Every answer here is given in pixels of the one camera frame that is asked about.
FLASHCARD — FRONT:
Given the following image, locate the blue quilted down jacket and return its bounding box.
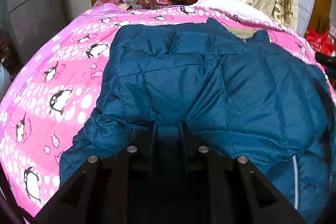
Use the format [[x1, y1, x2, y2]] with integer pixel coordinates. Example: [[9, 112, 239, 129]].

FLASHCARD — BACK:
[[59, 18, 335, 223]]

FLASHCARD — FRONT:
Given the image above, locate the pink penguin pattern bedspread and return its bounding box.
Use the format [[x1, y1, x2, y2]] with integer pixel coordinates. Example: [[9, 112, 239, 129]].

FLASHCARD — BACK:
[[1, 3, 335, 217]]

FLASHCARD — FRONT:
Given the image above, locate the red gift bag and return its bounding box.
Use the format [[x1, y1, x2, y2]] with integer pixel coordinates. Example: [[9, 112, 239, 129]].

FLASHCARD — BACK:
[[306, 30, 335, 56]]

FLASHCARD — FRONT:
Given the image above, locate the white blanket under bedspread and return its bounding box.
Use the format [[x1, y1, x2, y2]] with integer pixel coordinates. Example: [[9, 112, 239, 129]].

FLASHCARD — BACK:
[[194, 0, 273, 23]]

